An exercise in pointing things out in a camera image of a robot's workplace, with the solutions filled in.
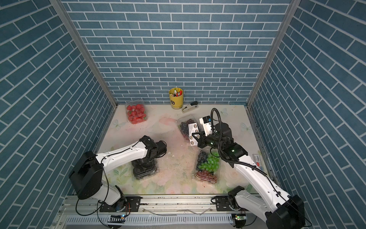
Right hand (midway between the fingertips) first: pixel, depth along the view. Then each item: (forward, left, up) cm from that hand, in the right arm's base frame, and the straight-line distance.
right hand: (194, 135), depth 73 cm
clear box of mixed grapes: (-8, -8, -18) cm, 22 cm away
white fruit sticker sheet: (+2, +1, +3) cm, 4 cm away
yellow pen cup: (+40, +16, -11) cm, 45 cm away
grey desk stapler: (+42, +4, -20) cm, 46 cm away
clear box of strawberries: (+30, +47, -17) cm, 58 cm away
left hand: (-9, +31, -15) cm, 36 cm away
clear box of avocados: (-12, +28, -20) cm, 37 cm away
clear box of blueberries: (+23, +10, -20) cm, 32 cm away
